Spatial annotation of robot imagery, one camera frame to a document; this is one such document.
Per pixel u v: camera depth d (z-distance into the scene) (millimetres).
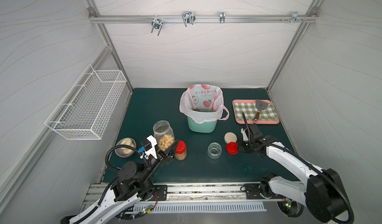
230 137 932
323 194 398
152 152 538
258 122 998
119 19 785
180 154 772
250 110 1076
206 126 923
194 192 751
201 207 703
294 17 765
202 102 935
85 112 679
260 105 1076
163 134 522
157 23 790
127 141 836
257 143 626
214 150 882
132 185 519
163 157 555
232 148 894
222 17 782
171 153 557
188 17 765
